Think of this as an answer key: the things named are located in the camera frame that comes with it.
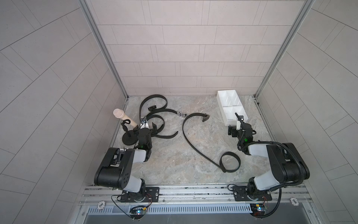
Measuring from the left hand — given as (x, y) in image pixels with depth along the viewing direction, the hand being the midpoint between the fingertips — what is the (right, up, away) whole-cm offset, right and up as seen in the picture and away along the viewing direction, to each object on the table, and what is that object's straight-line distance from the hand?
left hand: (147, 122), depth 91 cm
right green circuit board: (+61, -41, -23) cm, 77 cm away
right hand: (+60, -1, +4) cm, 60 cm away
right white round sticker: (+81, -38, -21) cm, 92 cm away
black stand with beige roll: (-10, -9, -2) cm, 14 cm away
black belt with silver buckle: (+7, -9, +2) cm, 11 cm away
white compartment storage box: (+60, +13, +16) cm, 63 cm away
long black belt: (+42, -23, -11) cm, 49 cm away
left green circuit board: (+2, -40, -26) cm, 48 cm away
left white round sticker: (-17, -39, -23) cm, 48 cm away
